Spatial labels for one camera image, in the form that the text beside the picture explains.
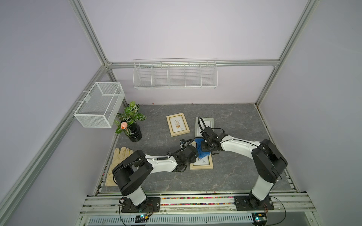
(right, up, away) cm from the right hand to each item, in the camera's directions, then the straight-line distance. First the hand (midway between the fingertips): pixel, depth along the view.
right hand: (203, 145), depth 94 cm
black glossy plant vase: (-45, +7, +1) cm, 46 cm away
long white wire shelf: (-19, +50, +3) cm, 53 cm away
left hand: (-8, -6, -4) cm, 11 cm away
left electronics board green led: (-35, -33, -22) cm, 53 cm away
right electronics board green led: (+26, -34, -21) cm, 48 cm away
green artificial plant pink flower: (-45, +20, -11) cm, 50 cm away
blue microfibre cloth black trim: (-3, -4, -7) cm, 9 cm away
